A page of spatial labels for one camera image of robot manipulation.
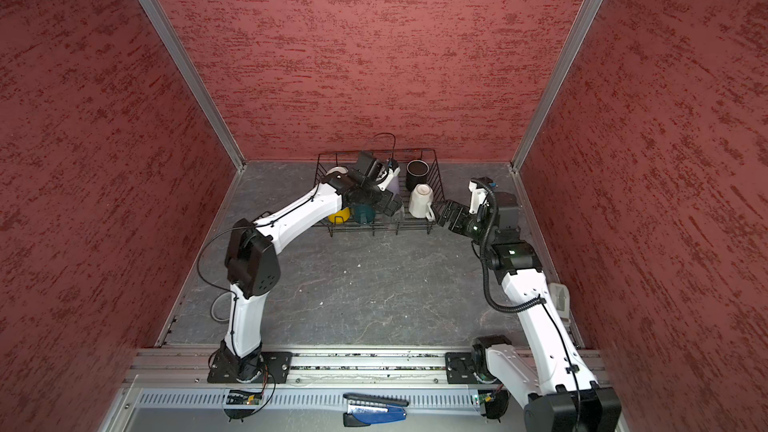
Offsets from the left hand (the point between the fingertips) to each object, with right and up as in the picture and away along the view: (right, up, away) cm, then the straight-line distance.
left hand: (387, 201), depth 90 cm
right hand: (+14, -3, -15) cm, 20 cm away
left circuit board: (-36, -48, -18) cm, 63 cm away
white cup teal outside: (-7, -4, +5) cm, 10 cm away
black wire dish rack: (-1, +4, -11) cm, 11 cm away
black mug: (+10, +9, +13) cm, 19 cm away
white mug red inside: (-18, +11, +16) cm, 27 cm away
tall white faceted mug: (+11, +1, +5) cm, 12 cm away
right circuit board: (+27, -49, -19) cm, 59 cm away
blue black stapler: (-4, -47, -23) cm, 53 cm away
